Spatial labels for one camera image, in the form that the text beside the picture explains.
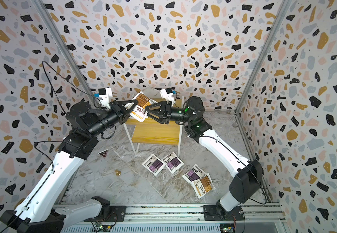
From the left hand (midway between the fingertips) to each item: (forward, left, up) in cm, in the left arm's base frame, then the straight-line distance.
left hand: (138, 102), depth 55 cm
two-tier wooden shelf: (+11, +1, -34) cm, 35 cm away
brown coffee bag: (-17, -30, -48) cm, 59 cm away
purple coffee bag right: (-9, -25, -49) cm, 56 cm away
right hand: (-4, -3, -3) cm, 6 cm away
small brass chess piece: (-8, +20, -48) cm, 52 cm away
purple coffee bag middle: (-2, -12, -49) cm, 51 cm away
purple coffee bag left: (-3, -1, -49) cm, 49 cm away
